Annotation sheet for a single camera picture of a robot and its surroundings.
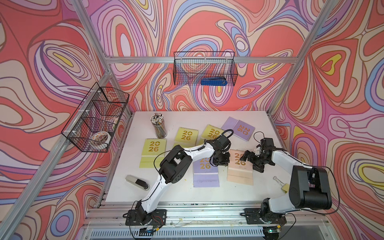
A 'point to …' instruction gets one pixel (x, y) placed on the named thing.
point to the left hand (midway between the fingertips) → (231, 166)
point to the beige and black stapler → (137, 182)
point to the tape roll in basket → (102, 138)
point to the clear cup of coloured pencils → (157, 120)
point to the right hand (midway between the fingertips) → (246, 166)
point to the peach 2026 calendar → (239, 171)
